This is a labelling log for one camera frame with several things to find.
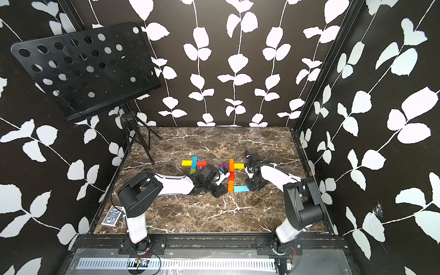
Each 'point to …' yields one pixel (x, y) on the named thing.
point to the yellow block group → (239, 165)
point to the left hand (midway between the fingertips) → (227, 188)
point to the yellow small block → (186, 162)
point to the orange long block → (231, 165)
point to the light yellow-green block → (192, 171)
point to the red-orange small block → (201, 163)
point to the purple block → (224, 165)
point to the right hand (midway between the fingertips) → (252, 184)
